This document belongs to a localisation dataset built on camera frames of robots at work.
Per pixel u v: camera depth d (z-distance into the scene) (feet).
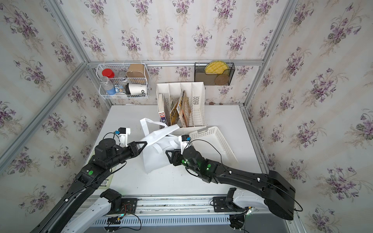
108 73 3.00
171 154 2.18
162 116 2.77
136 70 2.89
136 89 3.02
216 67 3.09
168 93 3.06
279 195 1.33
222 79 3.21
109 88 2.97
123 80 3.05
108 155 1.69
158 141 2.35
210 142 2.29
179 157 2.12
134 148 2.01
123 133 2.08
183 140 2.18
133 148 1.98
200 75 3.09
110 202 2.02
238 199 1.95
